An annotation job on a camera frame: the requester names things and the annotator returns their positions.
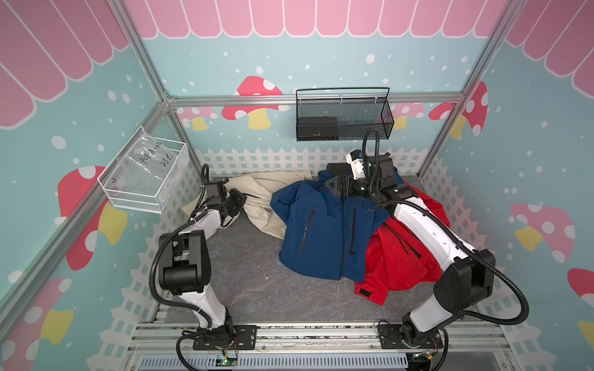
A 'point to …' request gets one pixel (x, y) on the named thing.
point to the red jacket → (398, 256)
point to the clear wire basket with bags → (146, 173)
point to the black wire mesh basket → (342, 114)
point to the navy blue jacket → (326, 236)
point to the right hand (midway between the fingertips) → (335, 182)
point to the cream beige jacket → (257, 188)
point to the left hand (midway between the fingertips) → (248, 197)
